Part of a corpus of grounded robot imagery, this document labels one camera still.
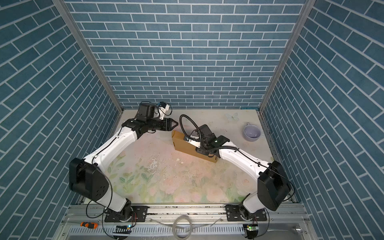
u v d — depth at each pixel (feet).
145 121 2.08
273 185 1.39
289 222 2.42
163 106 2.43
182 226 2.33
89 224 2.27
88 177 1.39
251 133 3.41
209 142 2.04
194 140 2.37
